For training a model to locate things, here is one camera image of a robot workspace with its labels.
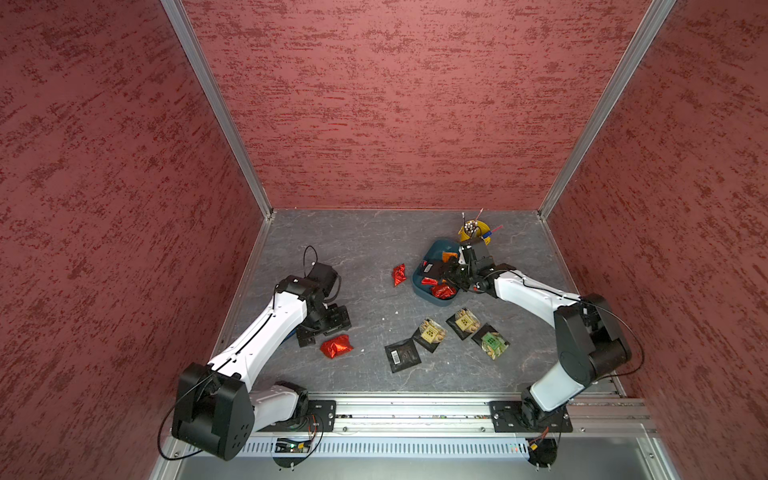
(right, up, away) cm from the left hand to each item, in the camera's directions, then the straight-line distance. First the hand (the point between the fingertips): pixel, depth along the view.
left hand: (331, 339), depth 78 cm
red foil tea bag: (+19, +15, +21) cm, 32 cm away
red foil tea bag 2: (0, -3, +5) cm, 6 cm away
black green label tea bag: (+46, -4, +9) cm, 47 cm away
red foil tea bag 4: (+29, +13, +18) cm, 37 cm away
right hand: (+31, +16, +14) cm, 37 cm away
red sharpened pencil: (+52, +38, +40) cm, 75 cm away
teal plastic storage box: (+30, +18, +19) cm, 40 cm away
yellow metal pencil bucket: (+47, +30, +25) cm, 61 cm away
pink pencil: (+52, +31, +21) cm, 64 cm away
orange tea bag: (+36, +21, +27) cm, 50 cm away
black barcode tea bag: (+19, -7, +6) cm, 21 cm away
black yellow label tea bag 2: (+39, +1, +12) cm, 40 cm away
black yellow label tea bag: (+28, -2, +9) cm, 29 cm away
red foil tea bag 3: (+33, +10, +14) cm, 37 cm away
